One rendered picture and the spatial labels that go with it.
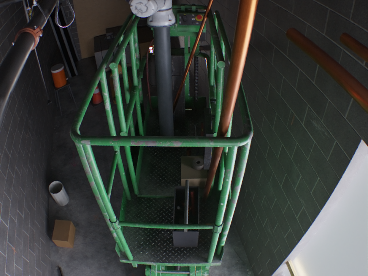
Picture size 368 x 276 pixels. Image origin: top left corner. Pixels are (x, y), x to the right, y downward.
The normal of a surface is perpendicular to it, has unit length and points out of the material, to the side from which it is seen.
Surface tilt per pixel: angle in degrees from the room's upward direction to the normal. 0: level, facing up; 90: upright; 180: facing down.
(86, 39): 90
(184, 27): 90
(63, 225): 0
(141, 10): 96
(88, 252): 0
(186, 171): 0
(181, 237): 90
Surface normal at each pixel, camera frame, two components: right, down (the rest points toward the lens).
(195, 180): -0.01, 0.70
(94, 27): 0.24, 0.67
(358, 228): -0.97, 0.18
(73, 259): -0.02, -0.72
